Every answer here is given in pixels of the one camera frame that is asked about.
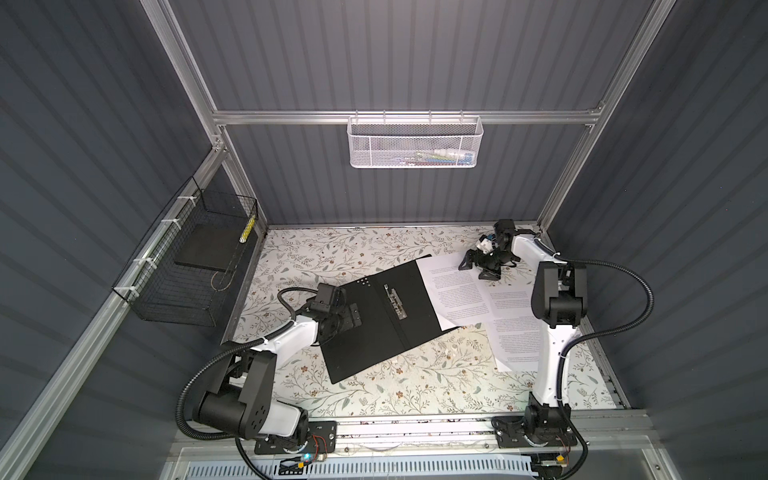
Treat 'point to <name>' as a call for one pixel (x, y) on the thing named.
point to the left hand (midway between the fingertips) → (348, 320)
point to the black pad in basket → (212, 246)
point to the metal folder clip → (396, 302)
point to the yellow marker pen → (244, 236)
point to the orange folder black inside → (382, 336)
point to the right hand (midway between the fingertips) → (474, 272)
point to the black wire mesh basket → (183, 273)
